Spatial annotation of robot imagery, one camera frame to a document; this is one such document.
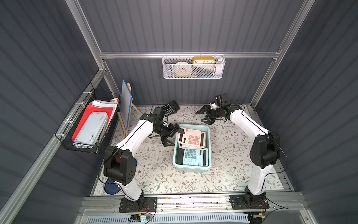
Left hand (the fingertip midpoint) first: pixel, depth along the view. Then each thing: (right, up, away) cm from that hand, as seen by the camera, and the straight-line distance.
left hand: (181, 139), depth 80 cm
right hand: (+12, +15, +8) cm, 21 cm away
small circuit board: (-22, -39, -9) cm, 46 cm away
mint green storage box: (+15, -3, +5) cm, 16 cm away
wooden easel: (-34, +21, +15) cm, 43 cm away
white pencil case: (-46, +7, -11) cm, 47 cm away
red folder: (-51, +17, -3) cm, 54 cm away
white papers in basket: (-40, +21, 0) cm, 45 cm away
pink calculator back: (+6, 0, +7) cm, 9 cm away
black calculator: (-1, -10, +3) cm, 11 cm away
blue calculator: (+10, -10, 0) cm, 14 cm away
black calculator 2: (-10, +20, +36) cm, 43 cm away
